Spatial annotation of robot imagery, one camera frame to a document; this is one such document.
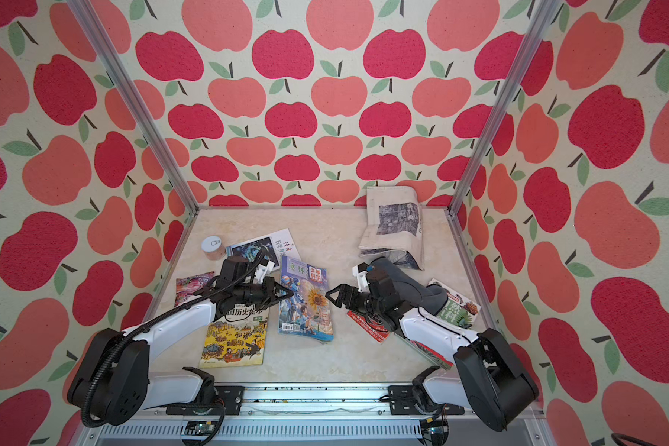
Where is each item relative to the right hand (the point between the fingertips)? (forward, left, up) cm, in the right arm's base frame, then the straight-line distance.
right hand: (335, 302), depth 83 cm
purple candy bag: (+5, +51, -6) cm, 52 cm away
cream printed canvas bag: (+35, -19, -3) cm, 40 cm away
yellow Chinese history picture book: (-11, +30, -9) cm, 33 cm away
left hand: (-2, +12, +4) cm, 13 cm away
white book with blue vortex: (+24, +30, -8) cm, 39 cm away
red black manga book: (-4, -14, -9) cm, 17 cm away
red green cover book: (+4, -40, -7) cm, 41 cm away
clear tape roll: (+19, +48, -3) cm, 52 cm away
